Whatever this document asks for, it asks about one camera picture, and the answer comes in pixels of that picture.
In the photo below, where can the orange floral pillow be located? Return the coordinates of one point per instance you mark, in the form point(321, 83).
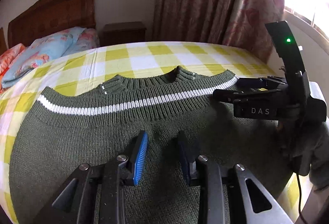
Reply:
point(10, 58)

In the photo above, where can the large wooden headboard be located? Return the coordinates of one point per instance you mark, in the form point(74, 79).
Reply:
point(56, 10)

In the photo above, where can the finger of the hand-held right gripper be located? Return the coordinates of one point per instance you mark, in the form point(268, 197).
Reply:
point(231, 96)
point(250, 82)

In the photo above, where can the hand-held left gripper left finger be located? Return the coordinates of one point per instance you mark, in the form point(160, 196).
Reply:
point(140, 157)

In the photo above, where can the dark wooden nightstand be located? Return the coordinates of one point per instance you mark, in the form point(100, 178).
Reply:
point(124, 33)

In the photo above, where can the person's right forearm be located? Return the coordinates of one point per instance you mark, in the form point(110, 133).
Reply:
point(317, 152)

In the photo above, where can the blue floral pillow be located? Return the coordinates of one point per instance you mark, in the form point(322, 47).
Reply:
point(43, 54)

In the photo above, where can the small wooden headboard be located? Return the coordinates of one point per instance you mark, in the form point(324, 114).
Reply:
point(3, 42)

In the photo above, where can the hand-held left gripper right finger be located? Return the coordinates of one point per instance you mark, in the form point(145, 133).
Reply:
point(185, 157)

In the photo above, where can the pink floral curtain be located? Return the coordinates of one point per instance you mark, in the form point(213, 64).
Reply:
point(210, 0)

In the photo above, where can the yellow checked bedsheet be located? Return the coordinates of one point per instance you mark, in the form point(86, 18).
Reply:
point(144, 55)

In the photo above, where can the green knit sweater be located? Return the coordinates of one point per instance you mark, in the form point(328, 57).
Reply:
point(102, 131)

